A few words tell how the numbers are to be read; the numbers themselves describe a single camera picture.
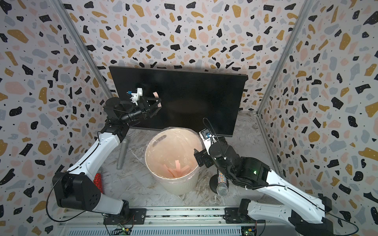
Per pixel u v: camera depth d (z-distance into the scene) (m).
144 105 0.63
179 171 0.80
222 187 0.63
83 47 0.83
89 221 0.73
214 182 0.86
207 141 0.50
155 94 0.71
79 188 0.41
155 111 0.72
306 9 0.72
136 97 0.66
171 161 0.81
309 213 0.39
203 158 0.52
